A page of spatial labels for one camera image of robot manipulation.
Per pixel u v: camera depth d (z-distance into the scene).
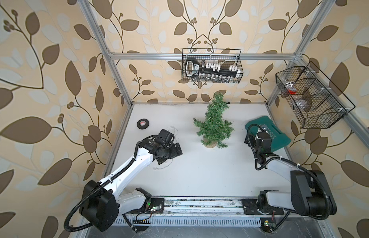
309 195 0.42
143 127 1.07
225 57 0.91
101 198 0.39
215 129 0.71
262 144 0.69
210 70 0.83
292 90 0.81
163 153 0.64
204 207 0.75
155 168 0.87
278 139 0.97
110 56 0.92
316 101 0.73
